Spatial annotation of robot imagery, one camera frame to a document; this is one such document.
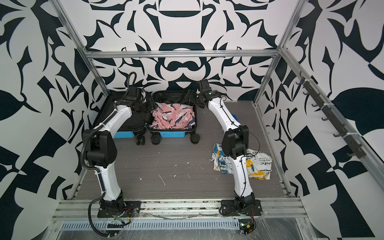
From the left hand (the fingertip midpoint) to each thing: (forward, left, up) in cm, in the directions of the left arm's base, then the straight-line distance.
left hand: (155, 103), depth 94 cm
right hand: (+1, -22, +4) cm, 23 cm away
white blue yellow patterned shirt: (-36, -59, -13) cm, 70 cm away
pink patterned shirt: (+2, -6, -14) cm, 16 cm away
